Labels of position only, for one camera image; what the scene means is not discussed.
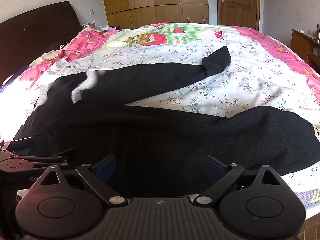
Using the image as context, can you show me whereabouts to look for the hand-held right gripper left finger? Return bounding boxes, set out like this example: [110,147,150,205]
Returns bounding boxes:
[40,154,128,207]

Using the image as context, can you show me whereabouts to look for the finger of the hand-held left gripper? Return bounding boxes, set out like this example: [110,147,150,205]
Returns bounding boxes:
[0,137,34,155]
[21,148,75,170]

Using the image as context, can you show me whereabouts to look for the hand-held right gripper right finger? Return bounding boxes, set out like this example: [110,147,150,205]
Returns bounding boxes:
[194,155,282,205]

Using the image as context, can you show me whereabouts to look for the black pants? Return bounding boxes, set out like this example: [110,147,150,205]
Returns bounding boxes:
[12,46,320,198]

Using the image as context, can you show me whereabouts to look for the floral printed blanket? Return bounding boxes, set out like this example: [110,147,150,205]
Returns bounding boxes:
[0,22,320,213]

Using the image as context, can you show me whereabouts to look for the dark wooden headboard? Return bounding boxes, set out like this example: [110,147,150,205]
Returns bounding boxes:
[0,1,82,85]

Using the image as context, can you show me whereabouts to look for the small white clutter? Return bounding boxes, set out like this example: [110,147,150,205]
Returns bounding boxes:
[81,21,120,31]

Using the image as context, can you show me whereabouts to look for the wooden side table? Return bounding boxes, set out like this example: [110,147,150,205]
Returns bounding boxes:
[291,29,320,74]

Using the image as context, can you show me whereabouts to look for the wooden door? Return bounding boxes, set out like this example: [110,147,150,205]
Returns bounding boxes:
[216,0,260,29]

